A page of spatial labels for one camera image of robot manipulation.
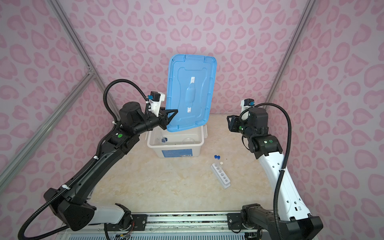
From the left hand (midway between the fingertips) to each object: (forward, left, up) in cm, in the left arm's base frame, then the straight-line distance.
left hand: (176, 107), depth 64 cm
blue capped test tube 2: (-9, -20, -28) cm, 35 cm away
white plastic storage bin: (-3, +5, -26) cm, 27 cm away
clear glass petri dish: (+11, -2, -42) cm, 43 cm away
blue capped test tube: (-9, -18, -28) cm, 35 cm away
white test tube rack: (-17, -22, -39) cm, 48 cm away
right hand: (0, -24, -6) cm, 25 cm away
